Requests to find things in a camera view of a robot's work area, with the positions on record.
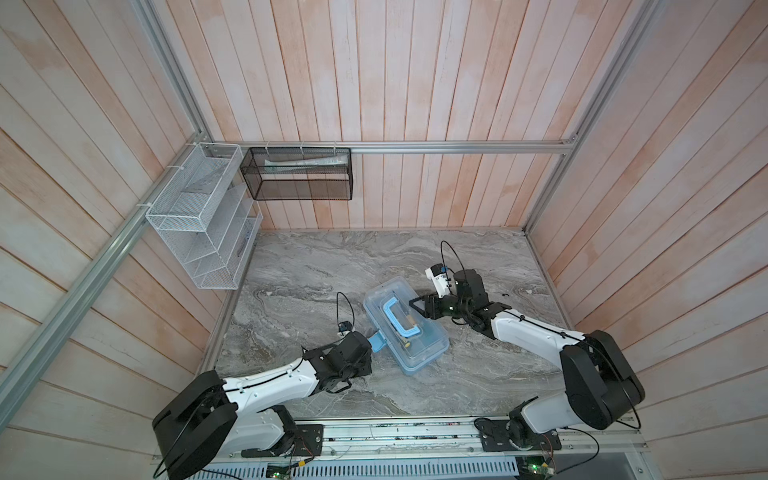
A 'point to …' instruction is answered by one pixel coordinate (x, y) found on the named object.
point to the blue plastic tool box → (413, 339)
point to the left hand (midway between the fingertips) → (364, 367)
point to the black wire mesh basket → (299, 173)
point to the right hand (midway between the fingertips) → (415, 301)
